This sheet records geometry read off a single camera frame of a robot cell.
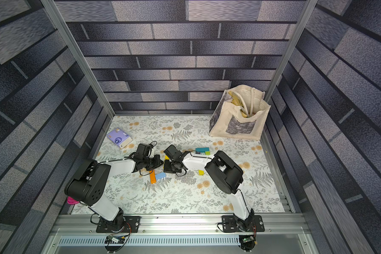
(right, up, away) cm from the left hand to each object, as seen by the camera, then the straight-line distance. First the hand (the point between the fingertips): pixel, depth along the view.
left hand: (164, 161), depth 94 cm
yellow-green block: (+22, -6, -4) cm, 23 cm away
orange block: (-6, -8, -6) cm, 11 cm away
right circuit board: (+43, -33, -21) cm, 58 cm away
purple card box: (-30, +14, +6) cm, 34 cm away
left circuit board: (-21, -32, -23) cm, 44 cm away
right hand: (0, -5, -2) cm, 5 cm away
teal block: (+23, +6, +7) cm, 25 cm away
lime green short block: (+27, +4, +5) cm, 27 cm away
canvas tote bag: (+45, +29, -7) cm, 54 cm away
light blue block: (-3, -8, -6) cm, 10 cm away
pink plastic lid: (-39, -14, -23) cm, 48 cm away
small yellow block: (+4, +5, -17) cm, 18 cm away
